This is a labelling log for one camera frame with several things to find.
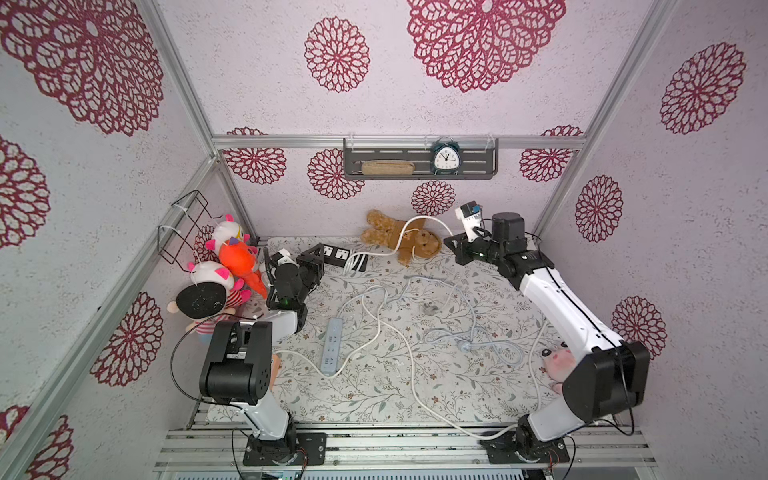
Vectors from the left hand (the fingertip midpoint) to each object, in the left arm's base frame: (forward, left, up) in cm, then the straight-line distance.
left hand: (325, 244), depth 89 cm
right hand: (-4, -35, +8) cm, 36 cm away
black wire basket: (-7, +35, +12) cm, 37 cm away
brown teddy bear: (+15, -29, -15) cm, 36 cm away
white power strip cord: (-13, -14, -21) cm, 28 cm away
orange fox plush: (-4, +25, -1) cm, 25 cm away
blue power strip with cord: (-21, -2, -20) cm, 29 cm away
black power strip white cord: (-5, -10, 0) cm, 11 cm away
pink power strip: (-30, +14, -19) cm, 38 cm away
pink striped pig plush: (-9, +33, -2) cm, 34 cm away
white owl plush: (+8, +33, -2) cm, 34 cm away
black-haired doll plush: (-20, +28, 0) cm, 35 cm away
